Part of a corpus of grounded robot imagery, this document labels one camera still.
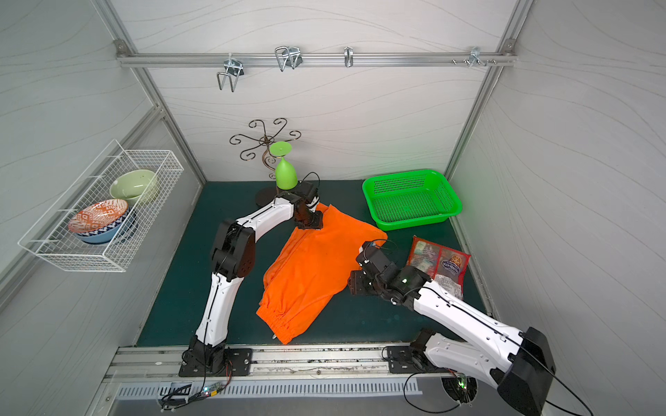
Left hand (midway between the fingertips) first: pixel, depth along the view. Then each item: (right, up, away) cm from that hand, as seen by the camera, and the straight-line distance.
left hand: (319, 224), depth 101 cm
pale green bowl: (-51, +14, -30) cm, 61 cm away
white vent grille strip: (-12, -43, -31) cm, 54 cm away
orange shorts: (-3, -15, -11) cm, 18 cm away
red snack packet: (+44, -13, -13) cm, 48 cm away
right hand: (+13, -15, -24) cm, 31 cm away
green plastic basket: (+40, +10, +13) cm, 43 cm away
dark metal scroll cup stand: (-25, +12, +14) cm, 31 cm away
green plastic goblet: (-11, +18, -10) cm, 23 cm away
